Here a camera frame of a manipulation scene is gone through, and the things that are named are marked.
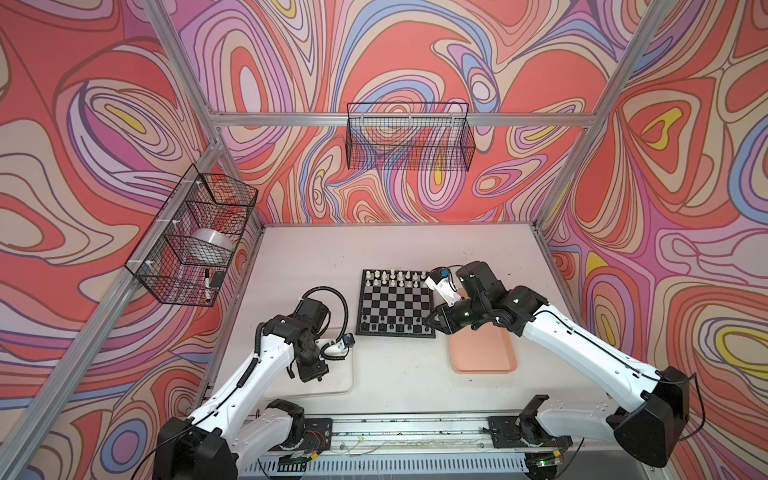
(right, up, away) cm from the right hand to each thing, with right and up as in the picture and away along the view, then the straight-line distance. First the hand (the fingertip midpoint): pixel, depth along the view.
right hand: (431, 328), depth 74 cm
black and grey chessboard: (-9, +2, +22) cm, 24 cm away
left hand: (-30, -10, +7) cm, 32 cm away
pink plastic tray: (+19, -10, +14) cm, 26 cm away
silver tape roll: (-54, +23, 0) cm, 59 cm away
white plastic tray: (-25, -17, +9) cm, 31 cm away
